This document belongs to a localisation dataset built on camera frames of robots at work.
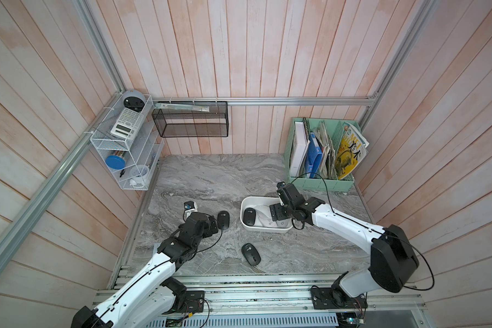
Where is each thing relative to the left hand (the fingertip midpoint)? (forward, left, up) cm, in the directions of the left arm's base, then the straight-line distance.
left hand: (204, 223), depth 82 cm
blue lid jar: (+15, +33, +20) cm, 42 cm away
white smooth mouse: (+7, -26, -6) cm, 27 cm away
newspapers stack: (+30, -58, +1) cm, 66 cm away
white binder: (+32, -42, +15) cm, 55 cm away
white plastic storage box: (+3, -32, -9) cm, 34 cm away
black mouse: (+8, -19, -9) cm, 23 cm away
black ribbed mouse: (-10, -19, -9) cm, 23 cm away
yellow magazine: (+35, -70, +8) cm, 78 cm away
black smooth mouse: (+6, -7, -9) cm, 13 cm away
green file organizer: (+25, -47, -4) cm, 53 cm away
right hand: (+9, -32, -1) cm, 33 cm away
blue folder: (+30, -49, +9) cm, 58 cm away
